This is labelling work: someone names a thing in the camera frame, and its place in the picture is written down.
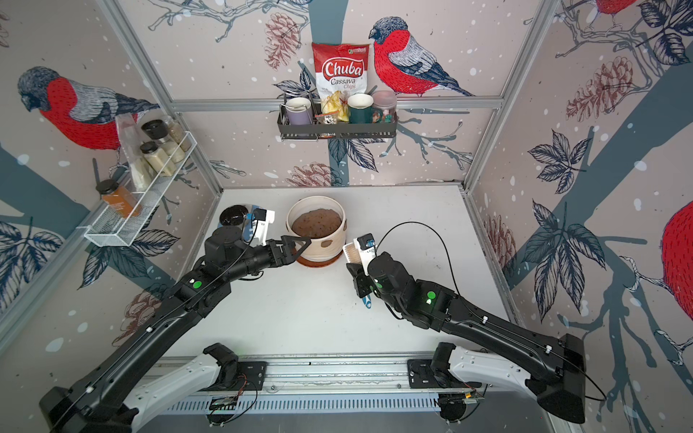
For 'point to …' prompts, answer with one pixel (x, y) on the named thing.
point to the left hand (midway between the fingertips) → (309, 239)
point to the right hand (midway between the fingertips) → (350, 262)
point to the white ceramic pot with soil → (323, 220)
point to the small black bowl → (233, 215)
